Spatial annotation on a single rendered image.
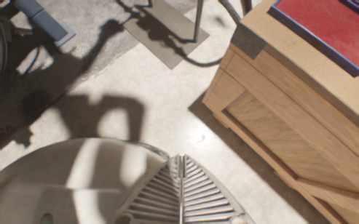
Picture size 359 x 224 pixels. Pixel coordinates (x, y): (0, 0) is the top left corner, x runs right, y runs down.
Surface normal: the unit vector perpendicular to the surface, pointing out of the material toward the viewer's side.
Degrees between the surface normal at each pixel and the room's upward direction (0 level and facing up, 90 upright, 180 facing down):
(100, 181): 7
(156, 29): 0
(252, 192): 0
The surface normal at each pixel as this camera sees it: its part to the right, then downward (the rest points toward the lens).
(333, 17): -0.02, -0.22
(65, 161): -0.02, -0.56
